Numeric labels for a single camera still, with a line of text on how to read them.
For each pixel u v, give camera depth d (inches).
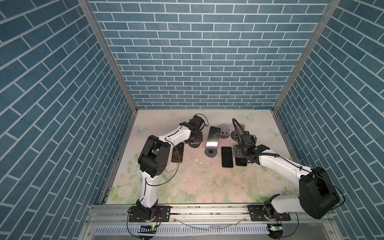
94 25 29.8
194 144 37.4
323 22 30.0
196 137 34.5
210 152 37.7
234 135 38.6
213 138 37.7
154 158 20.6
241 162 35.9
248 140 26.9
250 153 25.2
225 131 39.9
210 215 29.5
